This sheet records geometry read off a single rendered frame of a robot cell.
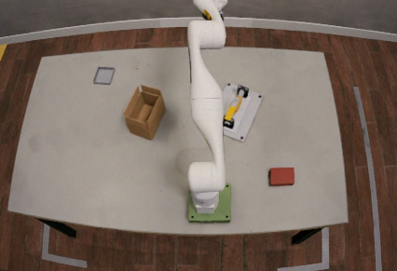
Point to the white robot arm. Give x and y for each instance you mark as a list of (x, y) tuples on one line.
[(206, 107)]

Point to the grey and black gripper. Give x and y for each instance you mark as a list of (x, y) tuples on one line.
[(219, 4)]

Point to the red rectangular block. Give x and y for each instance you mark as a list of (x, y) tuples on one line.
[(281, 176)]

